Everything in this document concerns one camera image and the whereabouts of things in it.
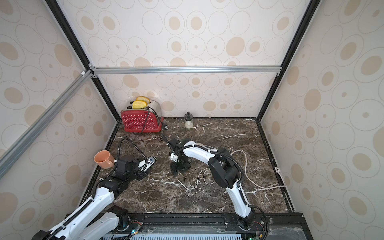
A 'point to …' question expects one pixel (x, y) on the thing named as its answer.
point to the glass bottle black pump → (188, 120)
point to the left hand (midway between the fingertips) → (148, 161)
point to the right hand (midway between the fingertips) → (176, 178)
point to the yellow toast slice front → (139, 104)
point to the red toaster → (148, 120)
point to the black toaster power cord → (164, 126)
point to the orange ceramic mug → (104, 159)
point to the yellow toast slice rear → (143, 98)
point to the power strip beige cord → (276, 168)
